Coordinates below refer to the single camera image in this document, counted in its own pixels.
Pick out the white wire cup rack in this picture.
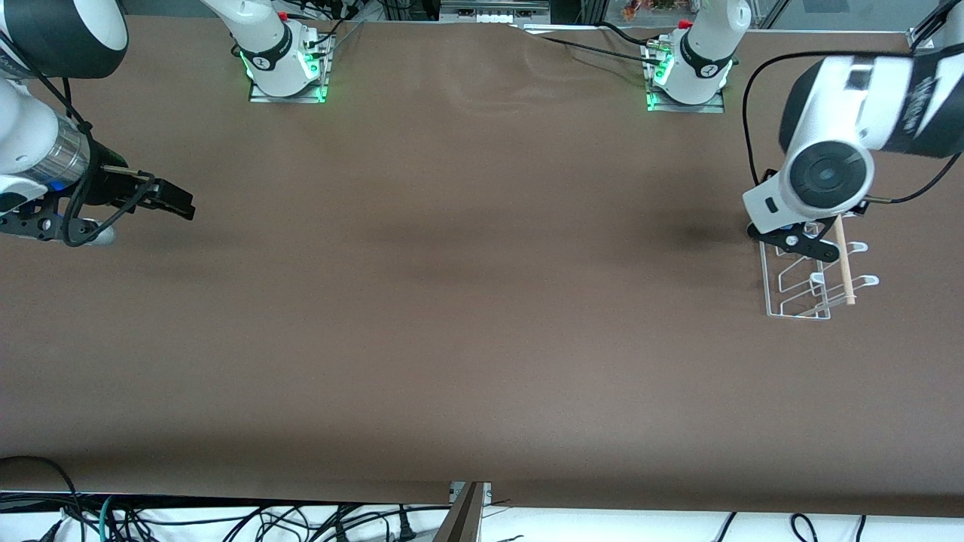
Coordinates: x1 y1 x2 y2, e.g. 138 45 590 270
759 215 880 321

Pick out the wooden rack rod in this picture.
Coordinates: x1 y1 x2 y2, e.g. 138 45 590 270
832 214 859 306

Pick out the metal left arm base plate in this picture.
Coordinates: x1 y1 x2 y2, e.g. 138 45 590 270
645 39 726 114

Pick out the black cable across table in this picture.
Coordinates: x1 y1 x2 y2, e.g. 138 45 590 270
516 21 664 62

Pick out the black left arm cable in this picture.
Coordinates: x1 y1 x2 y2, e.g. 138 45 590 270
742 50 964 206

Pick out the thick black floor cable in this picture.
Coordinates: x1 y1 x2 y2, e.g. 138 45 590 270
0 455 82 524

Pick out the grey power strip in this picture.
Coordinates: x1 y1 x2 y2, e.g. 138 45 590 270
439 0 552 25

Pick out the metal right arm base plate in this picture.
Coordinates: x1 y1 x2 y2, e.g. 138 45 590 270
248 32 333 105

